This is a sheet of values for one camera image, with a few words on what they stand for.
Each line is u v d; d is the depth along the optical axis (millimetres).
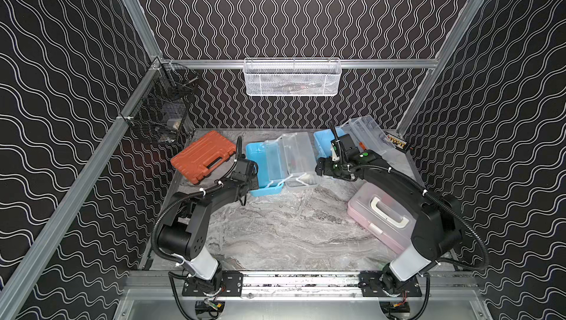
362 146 1004
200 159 1015
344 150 676
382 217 776
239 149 823
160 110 926
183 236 458
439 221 434
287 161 925
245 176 744
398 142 1133
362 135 1043
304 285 761
